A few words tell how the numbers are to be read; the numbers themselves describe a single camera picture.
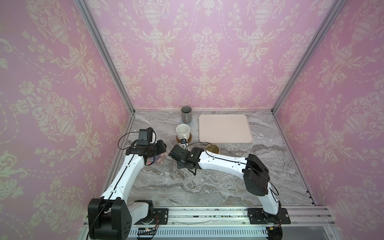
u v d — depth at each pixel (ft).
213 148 3.02
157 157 2.43
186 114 3.44
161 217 2.40
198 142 3.37
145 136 2.09
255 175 1.53
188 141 3.38
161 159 3.10
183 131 3.35
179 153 2.08
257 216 2.40
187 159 2.03
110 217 1.30
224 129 3.59
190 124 3.69
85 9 2.31
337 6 2.25
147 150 1.92
